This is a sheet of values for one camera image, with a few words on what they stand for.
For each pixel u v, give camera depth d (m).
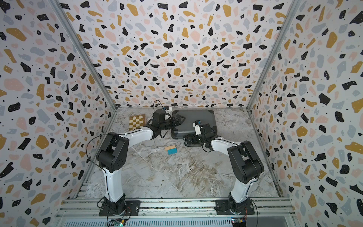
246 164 0.48
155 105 1.25
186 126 0.91
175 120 0.85
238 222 0.71
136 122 1.08
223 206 0.75
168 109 0.89
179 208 0.75
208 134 0.76
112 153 0.52
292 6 0.72
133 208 0.73
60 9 0.70
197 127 0.88
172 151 0.95
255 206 0.75
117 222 0.70
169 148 0.97
